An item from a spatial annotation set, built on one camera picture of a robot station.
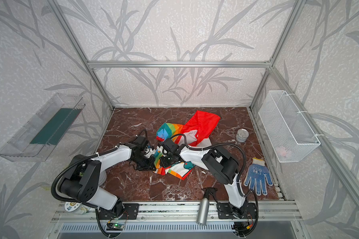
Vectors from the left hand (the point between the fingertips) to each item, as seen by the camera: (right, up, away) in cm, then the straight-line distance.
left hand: (157, 164), depth 87 cm
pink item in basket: (+64, +11, -14) cm, 67 cm away
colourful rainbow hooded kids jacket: (+22, +19, +18) cm, 35 cm away
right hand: (+2, +2, +3) cm, 4 cm away
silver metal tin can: (+54, +16, +10) cm, 57 cm away
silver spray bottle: (+25, -19, -17) cm, 36 cm away
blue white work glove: (+58, -6, 0) cm, 59 cm away
